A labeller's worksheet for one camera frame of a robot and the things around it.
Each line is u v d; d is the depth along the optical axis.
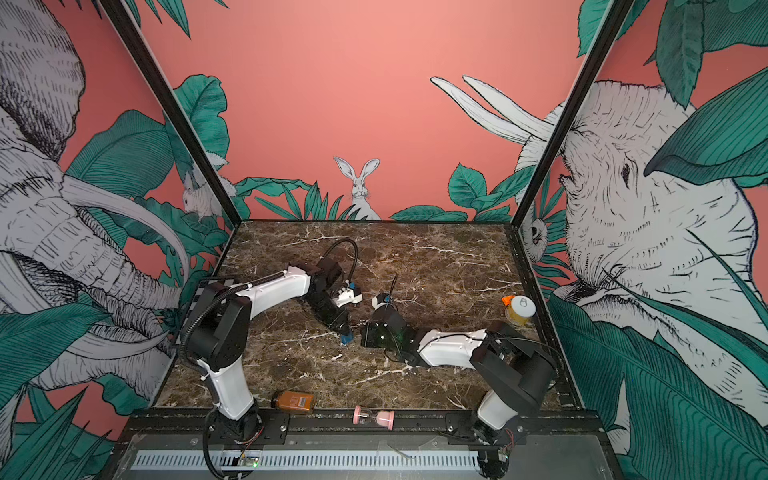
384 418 0.74
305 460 0.70
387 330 0.67
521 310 0.91
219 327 0.49
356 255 1.11
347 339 0.86
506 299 0.96
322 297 0.77
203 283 0.98
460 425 0.76
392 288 1.03
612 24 0.70
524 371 0.45
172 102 0.85
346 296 0.84
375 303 0.82
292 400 0.75
